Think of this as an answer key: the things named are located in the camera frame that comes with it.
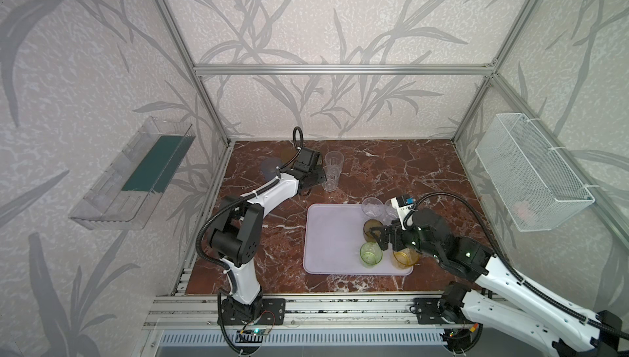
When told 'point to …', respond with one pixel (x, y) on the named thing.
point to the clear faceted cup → (391, 212)
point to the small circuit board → (254, 336)
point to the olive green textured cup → (368, 223)
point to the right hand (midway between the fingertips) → (381, 218)
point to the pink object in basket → (522, 209)
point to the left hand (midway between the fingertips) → (324, 167)
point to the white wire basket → (538, 190)
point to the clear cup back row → (334, 158)
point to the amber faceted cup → (405, 259)
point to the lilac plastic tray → (332, 237)
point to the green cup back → (371, 254)
